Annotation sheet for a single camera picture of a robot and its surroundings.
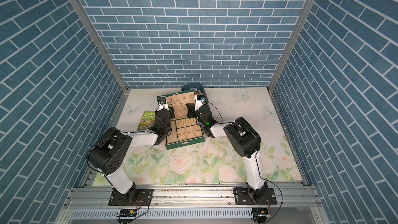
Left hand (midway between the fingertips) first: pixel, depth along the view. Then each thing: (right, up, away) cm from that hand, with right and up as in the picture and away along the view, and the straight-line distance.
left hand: (169, 103), depth 91 cm
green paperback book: (-16, -11, +8) cm, 21 cm away
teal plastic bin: (+12, +13, +26) cm, 31 cm away
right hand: (+10, -1, +2) cm, 11 cm away
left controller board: (-15, -51, -19) cm, 57 cm away
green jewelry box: (+9, -17, +2) cm, 19 cm away
